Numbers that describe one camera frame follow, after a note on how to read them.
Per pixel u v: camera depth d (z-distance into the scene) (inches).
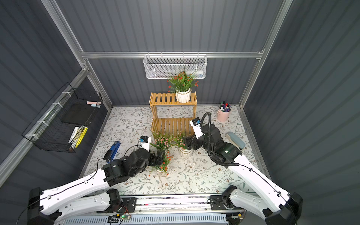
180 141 32.3
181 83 30.3
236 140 36.6
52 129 26.7
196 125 24.3
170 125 42.4
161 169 31.0
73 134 27.4
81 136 27.3
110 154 35.5
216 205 28.9
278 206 15.1
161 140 32.2
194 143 24.9
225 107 40.2
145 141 24.8
